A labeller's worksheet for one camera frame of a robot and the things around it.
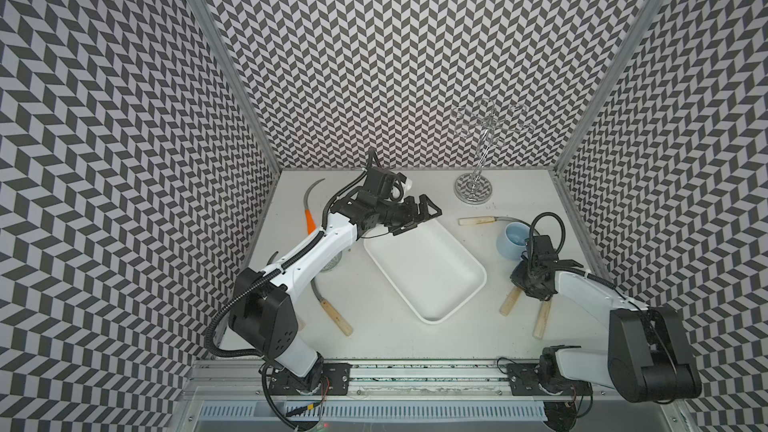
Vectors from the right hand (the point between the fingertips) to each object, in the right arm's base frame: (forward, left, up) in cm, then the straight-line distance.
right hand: (517, 289), depth 89 cm
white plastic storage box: (+7, +26, +1) cm, 27 cm away
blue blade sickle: (-9, -4, +2) cm, 10 cm away
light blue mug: (+12, +1, +8) cm, 14 cm away
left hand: (+8, +27, +25) cm, 38 cm away
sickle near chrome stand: (+24, +5, +3) cm, 24 cm away
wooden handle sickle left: (-7, +55, +3) cm, 55 cm away
